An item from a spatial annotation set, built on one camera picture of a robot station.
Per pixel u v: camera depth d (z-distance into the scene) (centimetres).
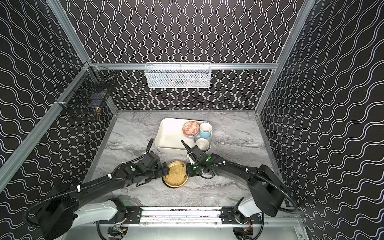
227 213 75
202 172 61
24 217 39
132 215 75
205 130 100
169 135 106
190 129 104
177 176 86
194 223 73
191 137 99
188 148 71
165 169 76
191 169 74
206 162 61
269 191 43
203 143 96
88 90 96
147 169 64
